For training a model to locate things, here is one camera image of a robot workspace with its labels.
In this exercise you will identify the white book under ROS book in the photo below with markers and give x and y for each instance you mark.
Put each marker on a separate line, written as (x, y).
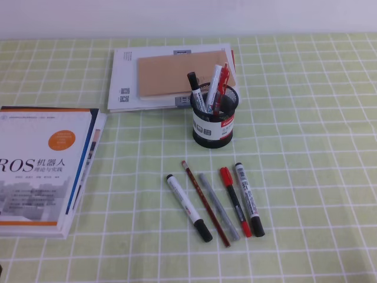
(82, 182)

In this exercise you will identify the brown kraft notebook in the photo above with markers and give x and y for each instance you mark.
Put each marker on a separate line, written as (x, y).
(167, 75)

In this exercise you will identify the ROS robotics book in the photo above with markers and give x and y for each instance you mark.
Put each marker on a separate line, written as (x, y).
(38, 165)

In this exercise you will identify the white marker in holder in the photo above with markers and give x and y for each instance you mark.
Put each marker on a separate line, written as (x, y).
(213, 89)

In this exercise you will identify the white marker black cap left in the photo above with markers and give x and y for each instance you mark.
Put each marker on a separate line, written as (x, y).
(189, 209)

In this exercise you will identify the red pen in holder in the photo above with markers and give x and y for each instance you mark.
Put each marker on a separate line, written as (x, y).
(221, 89)

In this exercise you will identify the red wooden pencil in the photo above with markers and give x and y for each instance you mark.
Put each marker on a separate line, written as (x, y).
(206, 205)

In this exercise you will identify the white marker black cap right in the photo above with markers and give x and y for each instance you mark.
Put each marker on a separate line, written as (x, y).
(254, 217)

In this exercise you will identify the white marker black cap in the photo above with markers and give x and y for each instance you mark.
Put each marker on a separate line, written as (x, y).
(254, 217)
(189, 209)

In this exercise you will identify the black mesh pen holder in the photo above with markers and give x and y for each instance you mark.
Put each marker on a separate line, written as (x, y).
(215, 131)

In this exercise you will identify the red black fine marker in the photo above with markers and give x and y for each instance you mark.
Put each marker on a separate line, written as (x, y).
(228, 182)

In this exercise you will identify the white paper booklet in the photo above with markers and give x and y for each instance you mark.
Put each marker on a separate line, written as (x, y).
(123, 93)

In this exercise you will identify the grey pen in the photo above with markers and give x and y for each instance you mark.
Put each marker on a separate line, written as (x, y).
(229, 227)

